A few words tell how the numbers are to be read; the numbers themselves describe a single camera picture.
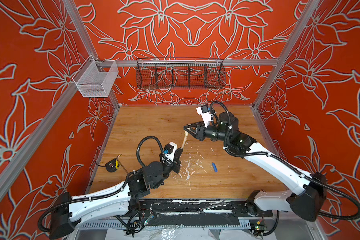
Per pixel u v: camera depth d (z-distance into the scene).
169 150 0.55
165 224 0.70
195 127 0.61
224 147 0.53
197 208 0.74
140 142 0.48
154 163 0.52
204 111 0.59
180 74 0.98
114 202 0.49
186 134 0.66
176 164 0.59
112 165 0.85
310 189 0.39
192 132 0.64
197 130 0.60
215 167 0.87
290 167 0.43
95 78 0.93
